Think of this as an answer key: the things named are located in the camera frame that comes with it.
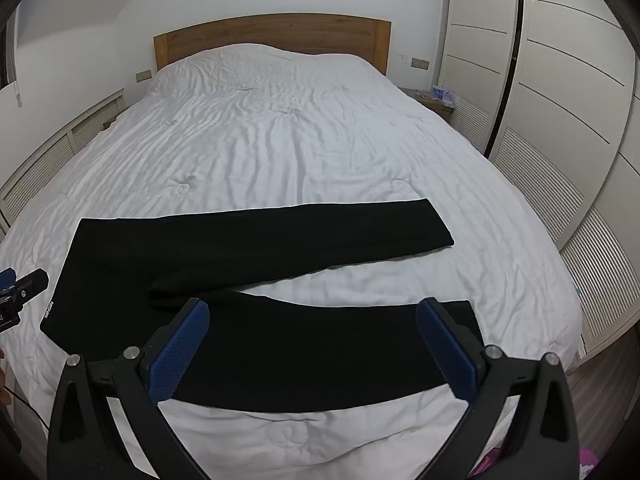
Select pink cloth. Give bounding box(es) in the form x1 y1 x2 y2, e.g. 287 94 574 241
472 449 503 480

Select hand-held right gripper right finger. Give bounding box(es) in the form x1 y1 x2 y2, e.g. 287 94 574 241
415 297 583 480

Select white duvet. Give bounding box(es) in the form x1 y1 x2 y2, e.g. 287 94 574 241
0 42 583 480

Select white louvred radiator cover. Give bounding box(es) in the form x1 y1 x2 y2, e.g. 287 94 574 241
0 89 125 233

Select black pants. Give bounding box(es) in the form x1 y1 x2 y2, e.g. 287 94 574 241
40 198 486 413

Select white wardrobe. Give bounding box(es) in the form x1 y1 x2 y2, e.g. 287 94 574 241
434 0 640 361

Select wooden nightstand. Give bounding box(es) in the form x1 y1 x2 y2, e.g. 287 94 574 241
400 86 457 122

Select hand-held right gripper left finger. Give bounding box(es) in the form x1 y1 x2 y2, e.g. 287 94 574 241
47 297 221 480

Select wooden headboard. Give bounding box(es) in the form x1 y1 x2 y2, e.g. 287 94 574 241
153 13 392 77

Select black cable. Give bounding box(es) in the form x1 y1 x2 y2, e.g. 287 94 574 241
0 387 51 433

